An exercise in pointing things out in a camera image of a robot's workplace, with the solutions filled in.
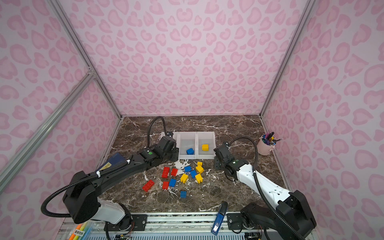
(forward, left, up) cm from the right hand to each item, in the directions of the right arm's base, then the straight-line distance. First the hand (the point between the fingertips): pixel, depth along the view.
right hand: (219, 161), depth 84 cm
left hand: (+5, +24, +5) cm, 25 cm away
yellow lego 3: (-7, +11, -8) cm, 15 cm away
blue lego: (+11, +17, -8) cm, 22 cm away
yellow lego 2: (-7, +20, -8) cm, 22 cm away
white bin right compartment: (+22, +7, -7) cm, 24 cm away
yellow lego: (+13, +7, -7) cm, 17 cm away
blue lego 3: (-4, +15, -8) cm, 17 cm away
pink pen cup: (+12, -29, +2) cm, 31 cm away
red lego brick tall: (-4, +31, -8) cm, 33 cm away
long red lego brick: (-11, +40, -8) cm, 42 cm away
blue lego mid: (-9, +26, -10) cm, 30 cm away
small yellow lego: (+3, +11, -8) cm, 14 cm away
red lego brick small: (-3, +26, -9) cm, 28 cm away
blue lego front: (-16, +19, -8) cm, 26 cm away
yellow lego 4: (-1, +11, -8) cm, 13 cm away
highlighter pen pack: (-33, +66, -7) cm, 74 cm away
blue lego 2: (0, +18, -10) cm, 21 cm away
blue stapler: (-25, 0, -5) cm, 25 cm away
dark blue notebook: (+4, +65, -9) cm, 66 cm away
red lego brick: (-11, +30, -9) cm, 33 cm away
